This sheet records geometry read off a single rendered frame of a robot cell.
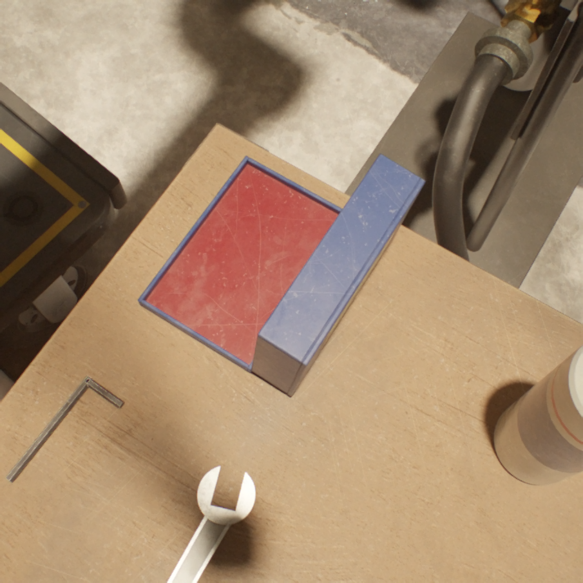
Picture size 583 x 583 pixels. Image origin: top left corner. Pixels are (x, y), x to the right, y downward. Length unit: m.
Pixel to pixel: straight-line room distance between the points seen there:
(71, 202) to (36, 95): 0.52
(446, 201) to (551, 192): 0.50
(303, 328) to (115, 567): 0.23
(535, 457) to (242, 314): 0.25
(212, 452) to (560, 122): 0.91
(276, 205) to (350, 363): 0.15
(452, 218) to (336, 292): 0.31
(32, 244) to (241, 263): 0.29
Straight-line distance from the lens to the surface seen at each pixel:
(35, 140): 0.93
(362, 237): 0.53
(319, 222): 0.66
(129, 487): 0.61
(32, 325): 1.12
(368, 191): 0.54
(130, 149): 1.28
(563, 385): 0.47
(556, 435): 0.50
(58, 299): 1.06
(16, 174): 0.91
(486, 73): 0.79
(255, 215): 0.66
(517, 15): 0.85
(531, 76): 1.03
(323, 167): 1.24
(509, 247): 1.21
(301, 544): 0.60
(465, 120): 0.78
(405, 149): 1.26
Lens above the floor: 1.06
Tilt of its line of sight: 69 degrees down
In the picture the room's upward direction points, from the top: straight up
